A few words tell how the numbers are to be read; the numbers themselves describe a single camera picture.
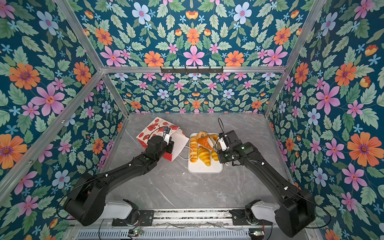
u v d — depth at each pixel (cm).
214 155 93
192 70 93
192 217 75
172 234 77
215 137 99
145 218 74
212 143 86
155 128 95
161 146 68
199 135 102
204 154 93
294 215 39
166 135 74
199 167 92
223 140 65
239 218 73
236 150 56
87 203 42
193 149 96
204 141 93
